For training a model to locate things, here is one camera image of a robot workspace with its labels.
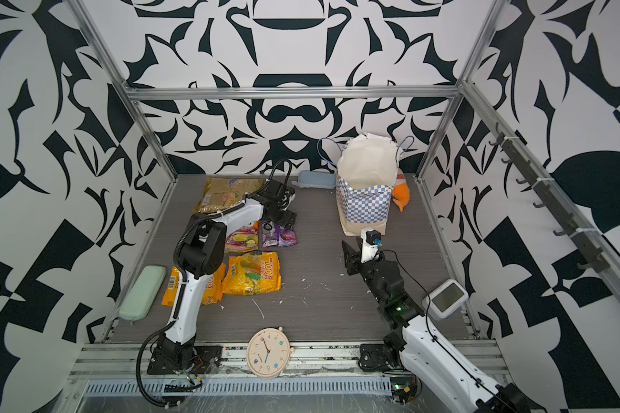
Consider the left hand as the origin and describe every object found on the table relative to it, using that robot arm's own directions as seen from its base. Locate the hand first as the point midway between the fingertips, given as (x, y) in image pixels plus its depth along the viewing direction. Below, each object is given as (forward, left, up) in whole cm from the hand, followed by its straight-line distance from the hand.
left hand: (284, 212), depth 106 cm
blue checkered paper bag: (+15, -34, +11) cm, 39 cm away
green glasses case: (-32, +45, +1) cm, 55 cm away
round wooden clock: (-50, +3, +1) cm, 50 cm away
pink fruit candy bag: (-13, +15, +1) cm, 19 cm away
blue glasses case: (+16, -15, +1) cm, 22 cm away
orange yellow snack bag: (-27, +9, +4) cm, 29 cm away
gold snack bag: (+9, +25, +3) cm, 27 cm away
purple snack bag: (-12, +3, +1) cm, 12 cm away
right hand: (-23, -21, +18) cm, 36 cm away
